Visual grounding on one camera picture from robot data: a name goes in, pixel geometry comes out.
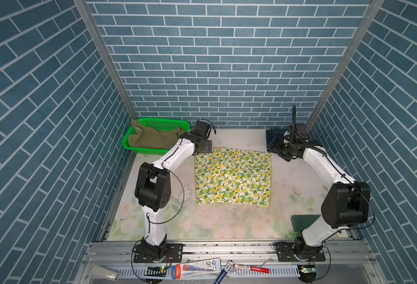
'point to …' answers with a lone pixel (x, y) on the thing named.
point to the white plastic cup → (105, 273)
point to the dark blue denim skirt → (273, 133)
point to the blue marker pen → (221, 275)
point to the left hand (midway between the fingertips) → (206, 147)
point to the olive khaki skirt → (148, 137)
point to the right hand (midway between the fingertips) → (273, 149)
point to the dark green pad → (300, 222)
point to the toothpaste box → (195, 268)
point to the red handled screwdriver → (252, 268)
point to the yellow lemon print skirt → (233, 176)
